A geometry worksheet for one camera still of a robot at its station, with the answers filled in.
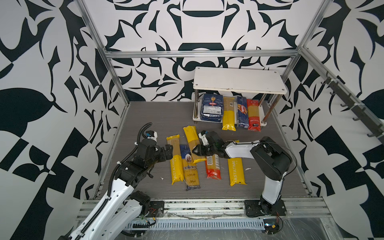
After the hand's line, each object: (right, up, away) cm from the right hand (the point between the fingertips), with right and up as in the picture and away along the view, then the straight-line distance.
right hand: (195, 151), depth 91 cm
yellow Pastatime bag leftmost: (-10, -5, -5) cm, 13 cm away
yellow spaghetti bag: (+23, +23, +10) cm, 34 cm away
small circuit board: (+36, -30, -20) cm, 51 cm away
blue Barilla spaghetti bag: (+31, +19, +6) cm, 36 cm away
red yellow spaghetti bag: (+40, +22, +11) cm, 47 cm away
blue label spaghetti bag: (-3, -8, -7) cm, 11 cm away
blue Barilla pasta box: (+12, +27, +9) cm, 31 cm away
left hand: (-15, +7, -17) cm, 23 cm away
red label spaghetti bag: (+10, -7, -6) cm, 14 cm away
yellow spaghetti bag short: (-1, +7, +4) cm, 9 cm away
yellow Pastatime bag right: (+23, -10, -7) cm, 26 cm away
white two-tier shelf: (+51, +44, +17) cm, 69 cm away
